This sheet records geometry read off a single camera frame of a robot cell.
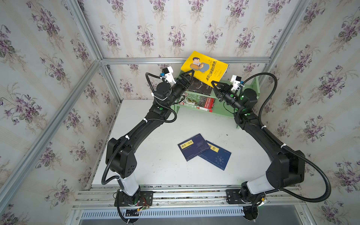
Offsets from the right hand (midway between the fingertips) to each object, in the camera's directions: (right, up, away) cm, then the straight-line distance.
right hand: (217, 82), depth 68 cm
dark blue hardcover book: (-10, -38, +23) cm, 45 cm away
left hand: (-12, +4, -2) cm, 13 cm away
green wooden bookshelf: (+28, +3, +15) cm, 32 cm away
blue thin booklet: (+5, -43, +20) cm, 48 cm away
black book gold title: (-6, +2, +22) cm, 23 cm away
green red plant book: (-4, -7, +30) cm, 31 cm away
